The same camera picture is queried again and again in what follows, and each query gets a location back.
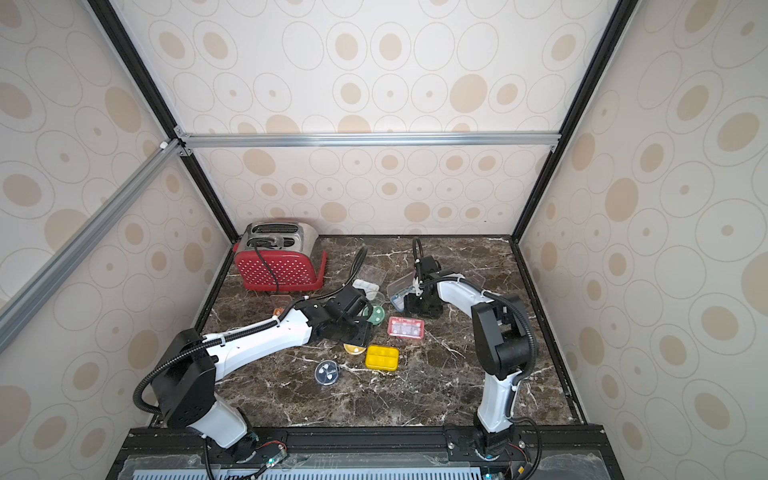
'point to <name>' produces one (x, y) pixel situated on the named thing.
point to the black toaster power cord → (266, 266)
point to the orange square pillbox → (278, 311)
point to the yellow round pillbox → (354, 350)
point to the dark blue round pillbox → (327, 372)
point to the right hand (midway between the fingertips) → (424, 312)
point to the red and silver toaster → (279, 255)
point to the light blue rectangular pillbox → (397, 290)
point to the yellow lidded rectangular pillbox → (384, 358)
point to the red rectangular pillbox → (406, 328)
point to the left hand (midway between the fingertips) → (374, 336)
